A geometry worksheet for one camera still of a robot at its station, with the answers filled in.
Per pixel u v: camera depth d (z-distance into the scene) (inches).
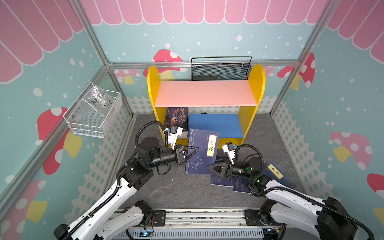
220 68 36.0
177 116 36.1
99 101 29.0
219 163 24.4
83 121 28.1
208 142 24.2
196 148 23.4
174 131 22.1
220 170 24.4
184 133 22.5
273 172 34.4
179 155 20.9
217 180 33.7
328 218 16.1
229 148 24.5
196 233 28.0
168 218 29.8
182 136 22.5
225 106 47.4
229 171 23.4
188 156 23.0
